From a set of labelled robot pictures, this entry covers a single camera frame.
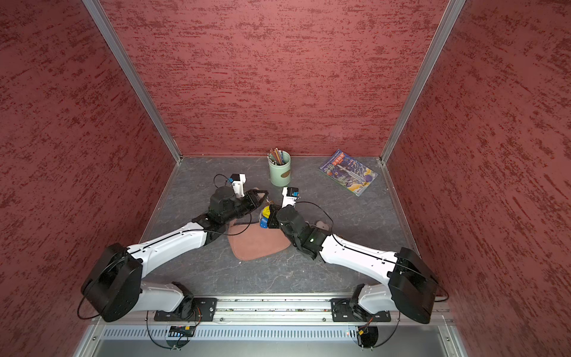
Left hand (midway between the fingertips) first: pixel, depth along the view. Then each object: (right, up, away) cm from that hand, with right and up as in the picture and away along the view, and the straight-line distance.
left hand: (268, 196), depth 81 cm
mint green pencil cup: (+3, +9, +22) cm, 24 cm away
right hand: (+1, -5, -2) cm, 6 cm away
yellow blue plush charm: (-1, -6, 0) cm, 7 cm away
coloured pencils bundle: (+1, +17, +23) cm, 28 cm away
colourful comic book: (+39, +10, +33) cm, 52 cm away
